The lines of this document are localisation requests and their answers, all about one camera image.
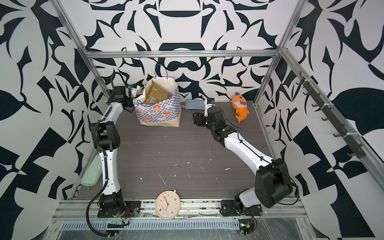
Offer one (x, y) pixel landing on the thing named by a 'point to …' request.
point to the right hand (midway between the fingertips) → (197, 111)
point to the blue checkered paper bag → (167, 113)
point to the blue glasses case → (194, 104)
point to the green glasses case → (94, 172)
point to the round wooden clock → (167, 204)
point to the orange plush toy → (239, 104)
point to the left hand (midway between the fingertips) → (149, 97)
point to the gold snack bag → (156, 94)
